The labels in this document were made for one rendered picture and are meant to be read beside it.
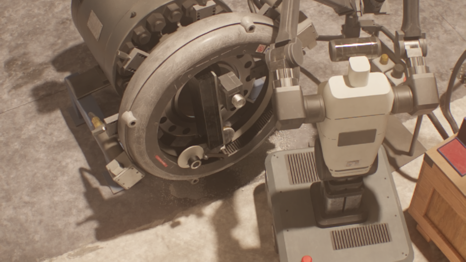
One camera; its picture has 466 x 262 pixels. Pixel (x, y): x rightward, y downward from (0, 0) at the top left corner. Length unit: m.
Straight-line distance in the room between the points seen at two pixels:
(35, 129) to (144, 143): 1.14
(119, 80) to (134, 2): 0.32
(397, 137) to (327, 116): 1.18
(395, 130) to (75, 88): 1.55
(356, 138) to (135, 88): 0.76
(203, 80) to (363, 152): 0.60
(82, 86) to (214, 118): 0.92
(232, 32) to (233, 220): 0.97
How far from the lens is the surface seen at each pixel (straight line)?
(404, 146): 3.24
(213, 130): 2.54
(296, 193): 2.72
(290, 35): 2.21
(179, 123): 2.65
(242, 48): 2.36
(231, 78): 2.39
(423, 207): 2.85
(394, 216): 2.69
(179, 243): 2.91
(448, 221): 2.78
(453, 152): 2.66
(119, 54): 2.29
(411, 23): 2.23
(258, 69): 2.68
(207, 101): 2.41
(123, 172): 2.56
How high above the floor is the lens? 2.49
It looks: 49 degrees down
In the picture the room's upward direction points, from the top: 4 degrees counter-clockwise
